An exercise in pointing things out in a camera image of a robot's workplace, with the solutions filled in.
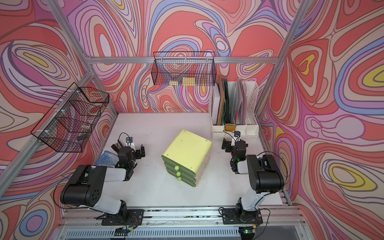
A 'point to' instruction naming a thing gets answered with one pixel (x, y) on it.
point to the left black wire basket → (65, 127)
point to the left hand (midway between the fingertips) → (135, 146)
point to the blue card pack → (108, 158)
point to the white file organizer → (235, 103)
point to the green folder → (226, 120)
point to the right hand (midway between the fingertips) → (231, 141)
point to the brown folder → (222, 101)
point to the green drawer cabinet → (187, 157)
